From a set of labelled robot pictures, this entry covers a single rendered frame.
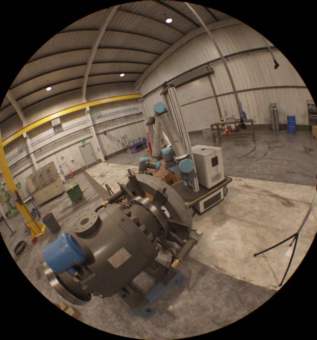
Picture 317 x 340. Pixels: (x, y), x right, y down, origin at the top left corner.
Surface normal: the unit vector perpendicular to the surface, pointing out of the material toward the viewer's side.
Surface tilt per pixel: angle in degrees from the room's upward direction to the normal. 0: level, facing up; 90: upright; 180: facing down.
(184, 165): 95
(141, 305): 0
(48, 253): 26
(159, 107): 83
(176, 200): 55
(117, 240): 44
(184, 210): 69
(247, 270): 0
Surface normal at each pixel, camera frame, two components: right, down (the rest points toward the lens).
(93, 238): 0.05, -0.80
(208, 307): -0.28, -0.90
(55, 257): 0.44, -0.47
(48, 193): 0.51, 0.15
